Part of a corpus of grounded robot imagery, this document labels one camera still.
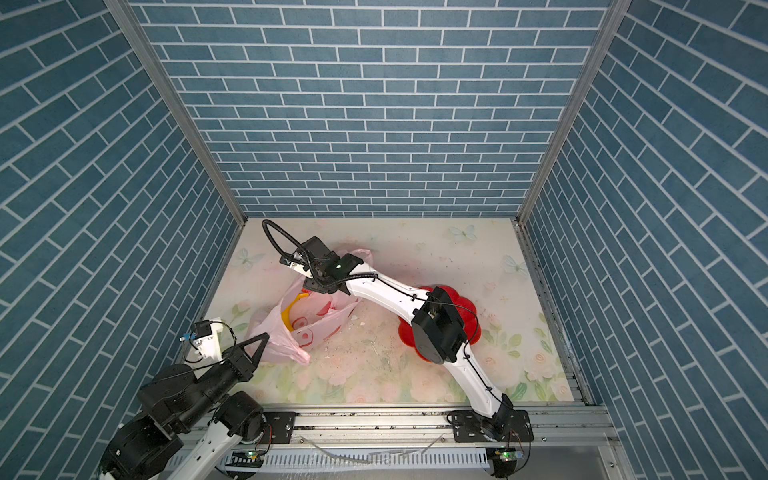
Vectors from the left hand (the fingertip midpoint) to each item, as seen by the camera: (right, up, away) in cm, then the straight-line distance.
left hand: (272, 338), depth 64 cm
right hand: (+2, +15, +24) cm, 28 cm away
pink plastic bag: (+1, -3, +30) cm, 30 cm away
